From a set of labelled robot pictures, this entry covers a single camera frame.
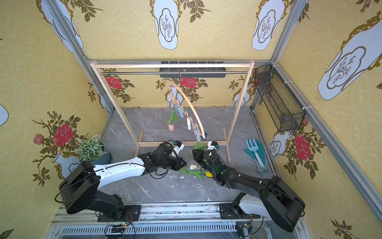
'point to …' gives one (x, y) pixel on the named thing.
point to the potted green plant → (91, 149)
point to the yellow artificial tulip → (199, 173)
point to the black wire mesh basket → (286, 111)
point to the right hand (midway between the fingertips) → (191, 153)
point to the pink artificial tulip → (171, 126)
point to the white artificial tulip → (192, 169)
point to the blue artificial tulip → (198, 145)
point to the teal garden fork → (254, 147)
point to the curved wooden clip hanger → (190, 122)
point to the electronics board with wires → (119, 228)
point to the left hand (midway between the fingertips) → (188, 164)
